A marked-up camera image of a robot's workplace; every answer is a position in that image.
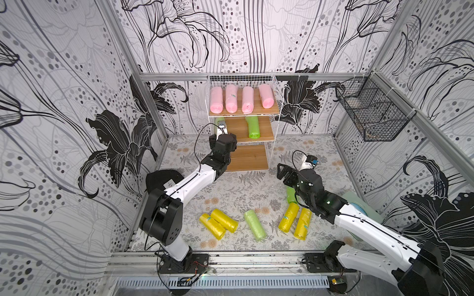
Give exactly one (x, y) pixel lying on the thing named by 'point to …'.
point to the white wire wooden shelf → (250, 155)
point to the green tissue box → (362, 206)
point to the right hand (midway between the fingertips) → (286, 167)
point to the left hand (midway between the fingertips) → (224, 137)
